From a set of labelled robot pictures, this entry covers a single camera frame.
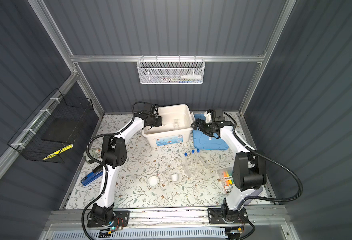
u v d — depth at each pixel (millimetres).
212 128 667
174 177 841
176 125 1084
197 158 882
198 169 898
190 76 907
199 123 818
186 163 871
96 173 864
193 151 806
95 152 944
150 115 833
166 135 912
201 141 1027
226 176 857
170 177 854
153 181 850
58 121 752
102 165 863
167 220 739
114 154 618
